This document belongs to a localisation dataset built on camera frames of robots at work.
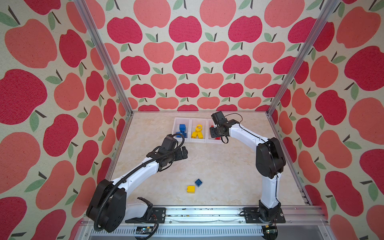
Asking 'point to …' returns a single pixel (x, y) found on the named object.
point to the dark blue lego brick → (198, 182)
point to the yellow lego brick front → (191, 189)
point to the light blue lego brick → (182, 128)
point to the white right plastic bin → (210, 140)
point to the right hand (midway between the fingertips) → (217, 131)
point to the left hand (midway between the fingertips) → (184, 153)
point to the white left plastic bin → (177, 121)
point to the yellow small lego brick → (193, 135)
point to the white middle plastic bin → (194, 122)
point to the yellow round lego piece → (198, 129)
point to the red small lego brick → (217, 138)
